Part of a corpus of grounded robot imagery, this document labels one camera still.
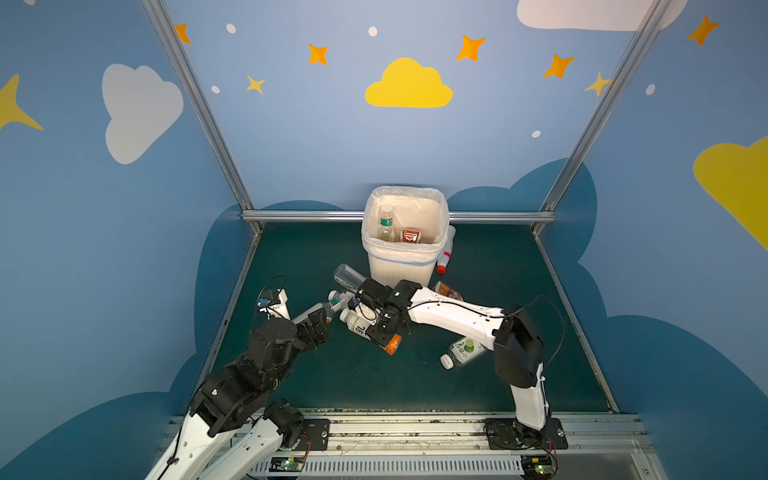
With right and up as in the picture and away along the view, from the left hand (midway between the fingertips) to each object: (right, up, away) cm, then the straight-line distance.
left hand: (316, 316), depth 68 cm
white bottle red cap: (+36, +10, +40) cm, 55 cm away
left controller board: (-8, -37, +3) cm, 38 cm away
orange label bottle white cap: (+18, -10, +10) cm, 23 cm away
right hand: (+14, -8, +16) cm, 23 cm away
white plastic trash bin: (+22, +23, +33) cm, 46 cm away
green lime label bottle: (+38, -14, +16) cm, 43 cm away
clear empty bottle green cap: (+3, +7, +35) cm, 35 cm away
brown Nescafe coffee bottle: (+36, +3, +30) cm, 46 cm away
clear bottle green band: (+16, +22, +29) cm, 40 cm away
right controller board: (+54, -37, +4) cm, 65 cm away
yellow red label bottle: (+24, +20, +23) cm, 38 cm away
